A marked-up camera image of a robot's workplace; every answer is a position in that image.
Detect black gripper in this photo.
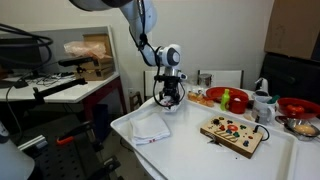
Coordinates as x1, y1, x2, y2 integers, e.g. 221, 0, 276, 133
162, 80, 183, 106

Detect white measuring pitcher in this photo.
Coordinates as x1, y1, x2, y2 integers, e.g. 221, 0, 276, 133
250, 95, 278, 128

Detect pink plastic bag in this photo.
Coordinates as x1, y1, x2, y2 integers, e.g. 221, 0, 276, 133
63, 41, 107, 60

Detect large cardboard box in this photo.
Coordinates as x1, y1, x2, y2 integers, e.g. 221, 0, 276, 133
264, 0, 320, 62

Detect red mug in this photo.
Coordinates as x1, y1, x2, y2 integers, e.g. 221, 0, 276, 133
228, 94, 250, 115

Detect tangled cables on desk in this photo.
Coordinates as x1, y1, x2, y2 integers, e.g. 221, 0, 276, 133
33, 72, 76, 88

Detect grey desk partition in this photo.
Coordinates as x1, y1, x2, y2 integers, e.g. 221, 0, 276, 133
0, 26, 118, 76

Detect teal utensil in pitcher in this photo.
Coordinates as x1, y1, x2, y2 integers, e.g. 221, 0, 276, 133
266, 94, 281, 104

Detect red bowl with fruit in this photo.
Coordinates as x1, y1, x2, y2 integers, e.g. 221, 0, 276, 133
205, 86, 249, 104

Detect folded white towel red mark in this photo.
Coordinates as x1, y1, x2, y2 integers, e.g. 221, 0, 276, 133
129, 112, 171, 146

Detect black computer monitor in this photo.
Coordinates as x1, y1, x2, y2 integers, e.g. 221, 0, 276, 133
0, 37, 44, 76

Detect clear plastic container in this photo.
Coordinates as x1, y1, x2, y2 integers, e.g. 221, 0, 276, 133
186, 84, 205, 96

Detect black cable on busy board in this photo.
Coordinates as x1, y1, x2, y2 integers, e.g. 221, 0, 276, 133
253, 124, 270, 143

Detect wooden busy board toy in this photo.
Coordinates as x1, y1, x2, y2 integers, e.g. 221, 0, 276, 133
199, 114, 266, 159

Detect black cabinet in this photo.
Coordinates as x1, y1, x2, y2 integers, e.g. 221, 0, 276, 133
259, 53, 320, 106

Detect orange food pieces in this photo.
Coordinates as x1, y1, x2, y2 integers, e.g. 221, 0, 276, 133
187, 91, 216, 108

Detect green plastic bottle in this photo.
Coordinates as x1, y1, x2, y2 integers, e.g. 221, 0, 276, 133
219, 88, 231, 112

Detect white lamp shade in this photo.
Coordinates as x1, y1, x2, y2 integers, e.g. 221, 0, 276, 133
0, 121, 36, 180

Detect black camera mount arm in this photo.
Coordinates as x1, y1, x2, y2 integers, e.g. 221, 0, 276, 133
32, 78, 88, 105

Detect aluminium profile bar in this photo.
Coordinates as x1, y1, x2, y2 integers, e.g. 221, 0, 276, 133
16, 134, 49, 153

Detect small dark step stool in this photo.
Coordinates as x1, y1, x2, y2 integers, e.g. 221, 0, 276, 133
129, 91, 144, 111

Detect thick black cable bundle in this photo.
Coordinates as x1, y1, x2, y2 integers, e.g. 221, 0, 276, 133
0, 22, 54, 66

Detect white kettle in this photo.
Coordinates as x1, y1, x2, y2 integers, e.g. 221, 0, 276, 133
254, 77, 270, 98

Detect red tomato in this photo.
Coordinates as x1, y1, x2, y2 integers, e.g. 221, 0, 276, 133
285, 104, 306, 116

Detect white desk with red legs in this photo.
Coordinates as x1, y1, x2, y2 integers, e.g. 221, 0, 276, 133
0, 71, 128, 123

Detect stacked cardboard boxes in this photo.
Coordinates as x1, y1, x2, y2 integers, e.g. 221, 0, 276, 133
74, 33, 115, 82

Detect metal bowl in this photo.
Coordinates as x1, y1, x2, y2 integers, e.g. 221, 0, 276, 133
274, 116, 320, 142

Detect black bar camera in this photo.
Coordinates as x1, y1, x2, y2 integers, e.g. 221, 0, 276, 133
58, 56, 95, 68

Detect metal keys on busy board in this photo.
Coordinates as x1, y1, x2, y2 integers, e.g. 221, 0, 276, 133
204, 132, 222, 147

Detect black clamp with orange handle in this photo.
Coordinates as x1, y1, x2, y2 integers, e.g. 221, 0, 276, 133
55, 120, 96, 147

